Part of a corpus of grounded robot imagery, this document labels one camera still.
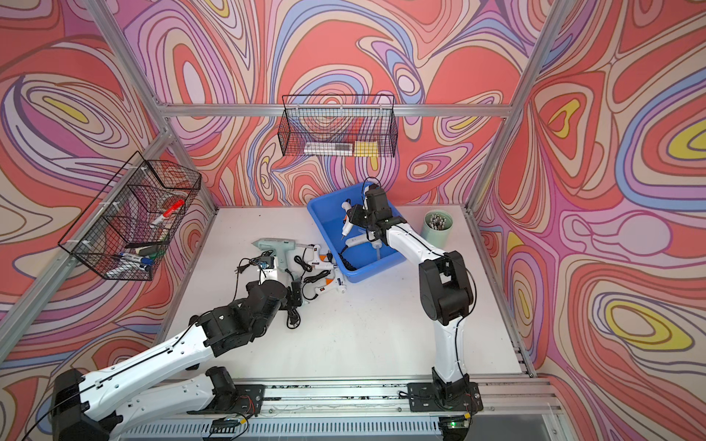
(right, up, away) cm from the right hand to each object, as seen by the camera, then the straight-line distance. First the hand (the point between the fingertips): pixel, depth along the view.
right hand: (351, 218), depth 96 cm
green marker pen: (-52, -11, -22) cm, 58 cm away
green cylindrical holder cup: (+29, -3, -4) cm, 30 cm away
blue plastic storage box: (+2, -16, +1) cm, 16 cm away
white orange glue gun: (-6, -23, 0) cm, 24 cm away
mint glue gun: (-27, -10, +8) cm, 30 cm away
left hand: (-17, -19, -19) cm, 32 cm away
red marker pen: (-50, +2, -19) cm, 53 cm away
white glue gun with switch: (-12, -17, +3) cm, 21 cm away
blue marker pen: (-52, -12, -28) cm, 60 cm away
